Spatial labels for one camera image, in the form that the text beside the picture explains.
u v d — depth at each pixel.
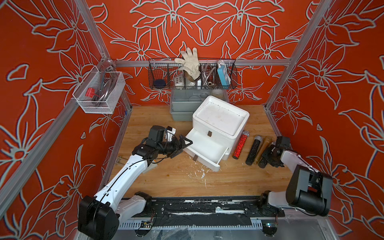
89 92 0.71
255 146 0.93
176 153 0.67
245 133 0.98
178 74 1.01
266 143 0.95
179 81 0.93
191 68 0.90
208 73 0.85
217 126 0.78
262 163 0.84
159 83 0.95
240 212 0.73
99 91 0.76
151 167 0.87
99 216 0.37
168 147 0.65
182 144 0.65
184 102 0.95
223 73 0.86
